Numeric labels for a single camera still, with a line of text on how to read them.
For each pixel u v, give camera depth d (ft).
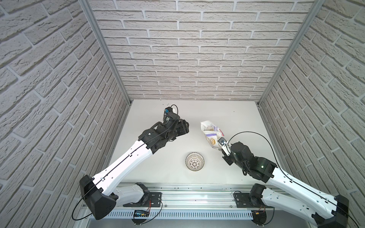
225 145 2.04
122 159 1.42
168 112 2.08
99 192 1.23
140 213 2.36
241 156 1.78
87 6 2.29
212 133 2.21
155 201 2.39
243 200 2.38
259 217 2.28
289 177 1.57
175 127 1.80
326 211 1.33
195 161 2.85
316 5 2.25
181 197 3.82
